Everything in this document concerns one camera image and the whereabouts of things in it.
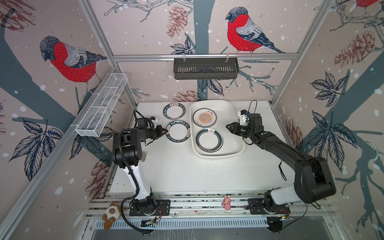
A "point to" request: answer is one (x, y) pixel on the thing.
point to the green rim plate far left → (174, 111)
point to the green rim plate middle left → (178, 131)
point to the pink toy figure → (226, 203)
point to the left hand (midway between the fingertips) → (168, 127)
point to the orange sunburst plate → (204, 117)
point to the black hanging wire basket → (208, 69)
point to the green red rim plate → (209, 140)
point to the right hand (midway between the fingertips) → (228, 124)
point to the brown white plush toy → (113, 212)
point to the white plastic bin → (233, 144)
